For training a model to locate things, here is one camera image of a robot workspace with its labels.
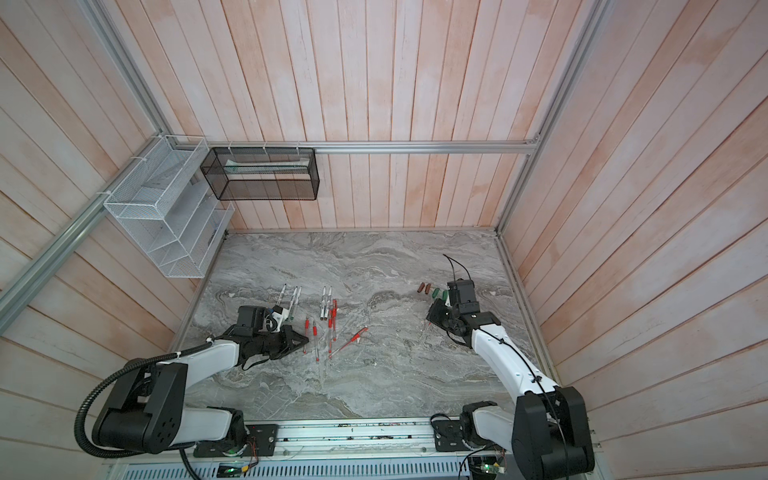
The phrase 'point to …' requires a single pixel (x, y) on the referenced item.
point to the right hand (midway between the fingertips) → (431, 309)
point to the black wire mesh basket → (263, 173)
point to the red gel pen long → (315, 333)
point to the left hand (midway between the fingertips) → (307, 343)
